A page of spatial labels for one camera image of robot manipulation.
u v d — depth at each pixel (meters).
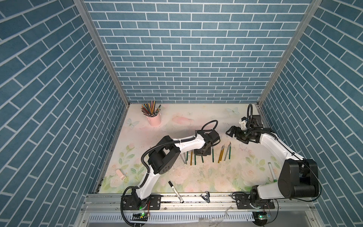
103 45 0.87
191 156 0.91
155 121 1.04
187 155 0.91
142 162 0.50
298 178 0.43
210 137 0.75
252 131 0.65
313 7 0.71
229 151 0.93
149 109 0.99
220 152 0.93
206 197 0.75
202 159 0.89
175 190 0.77
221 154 0.91
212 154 0.91
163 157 0.52
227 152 0.93
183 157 0.91
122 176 0.80
